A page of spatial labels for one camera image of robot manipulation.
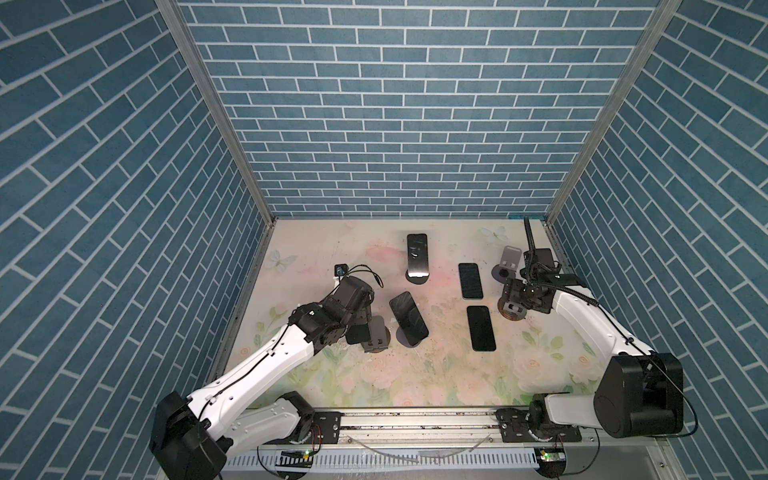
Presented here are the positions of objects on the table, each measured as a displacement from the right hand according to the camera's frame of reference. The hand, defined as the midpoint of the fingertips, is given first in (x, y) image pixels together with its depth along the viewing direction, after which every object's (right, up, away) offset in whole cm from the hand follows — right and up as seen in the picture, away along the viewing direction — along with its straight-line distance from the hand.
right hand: (515, 292), depth 88 cm
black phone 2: (-10, 0, +11) cm, 15 cm away
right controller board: (+3, -39, -14) cm, 41 cm away
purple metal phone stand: (+2, +7, +11) cm, 13 cm away
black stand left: (-34, -14, +1) cm, 37 cm away
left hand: (-46, -2, -8) cm, 46 cm away
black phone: (-32, -8, 0) cm, 33 cm away
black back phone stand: (-29, +2, +13) cm, 32 cm away
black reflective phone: (-9, -13, +5) cm, 16 cm away
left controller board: (-60, -38, -15) cm, 73 cm away
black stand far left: (-40, -12, -3) cm, 42 cm away
